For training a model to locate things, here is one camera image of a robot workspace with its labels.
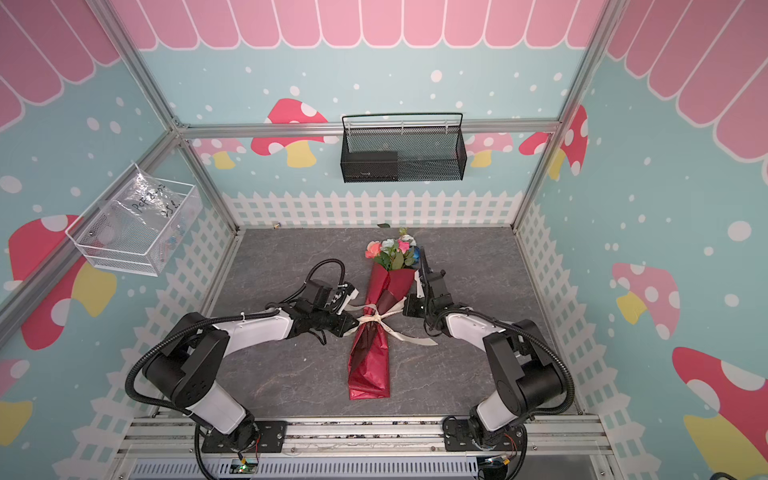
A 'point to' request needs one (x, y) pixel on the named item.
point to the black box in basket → (366, 166)
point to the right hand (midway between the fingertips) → (403, 300)
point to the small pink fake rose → (403, 246)
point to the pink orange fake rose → (373, 249)
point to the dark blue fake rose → (417, 255)
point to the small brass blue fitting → (278, 225)
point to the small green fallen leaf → (384, 225)
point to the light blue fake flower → (392, 257)
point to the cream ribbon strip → (370, 312)
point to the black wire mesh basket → (403, 155)
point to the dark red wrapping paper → (368, 372)
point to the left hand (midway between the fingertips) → (356, 327)
